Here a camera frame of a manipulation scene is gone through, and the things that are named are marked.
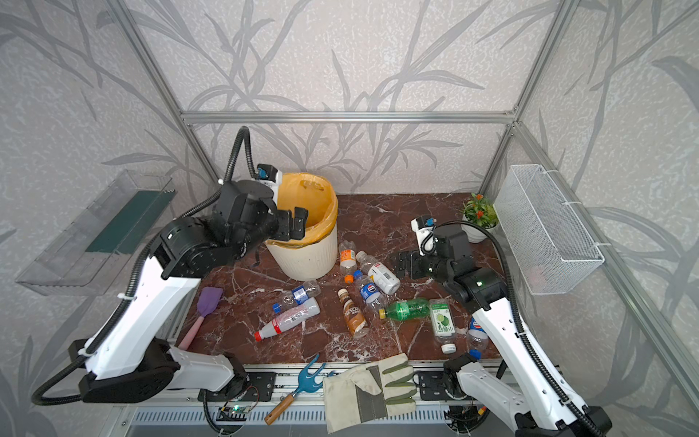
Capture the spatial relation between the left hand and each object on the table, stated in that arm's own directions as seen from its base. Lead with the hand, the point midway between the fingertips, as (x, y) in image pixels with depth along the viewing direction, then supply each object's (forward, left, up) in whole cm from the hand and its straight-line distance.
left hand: (291, 211), depth 61 cm
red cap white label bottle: (-9, +1, -35) cm, 37 cm away
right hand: (-1, -27, -14) cm, 31 cm away
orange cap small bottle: (+10, -11, -37) cm, 40 cm away
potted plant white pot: (+22, -58, -24) cm, 66 cm away
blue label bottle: (-1, +1, -37) cm, 37 cm away
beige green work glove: (-29, -22, -39) cm, 53 cm away
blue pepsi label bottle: (-3, -18, -35) cm, 40 cm away
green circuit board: (-35, +18, -43) cm, 58 cm away
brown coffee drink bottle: (-13, -14, -35) cm, 40 cm away
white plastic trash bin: (+2, 0, -26) cm, 27 cm away
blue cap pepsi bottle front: (-17, -51, -38) cm, 66 cm away
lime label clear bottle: (-13, -41, -36) cm, 56 cm away
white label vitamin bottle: (+3, -21, -34) cm, 40 cm away
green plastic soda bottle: (-10, -30, -35) cm, 47 cm away
